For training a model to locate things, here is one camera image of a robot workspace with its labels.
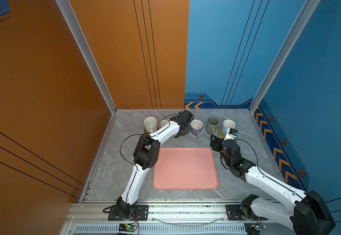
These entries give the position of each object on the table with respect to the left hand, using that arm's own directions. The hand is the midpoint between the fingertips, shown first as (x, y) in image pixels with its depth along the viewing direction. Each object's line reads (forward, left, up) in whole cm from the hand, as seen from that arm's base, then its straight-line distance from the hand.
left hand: (184, 128), depth 101 cm
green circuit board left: (-56, +29, -7) cm, 64 cm away
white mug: (+3, +24, +1) cm, 24 cm away
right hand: (-15, -16, +12) cm, 25 cm away
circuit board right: (-56, -33, -6) cm, 65 cm away
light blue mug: (+2, -30, +3) cm, 30 cm away
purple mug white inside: (+2, -8, -1) cm, 9 cm away
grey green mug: (-1, -18, +5) cm, 18 cm away
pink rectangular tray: (-25, 0, -9) cm, 27 cm away
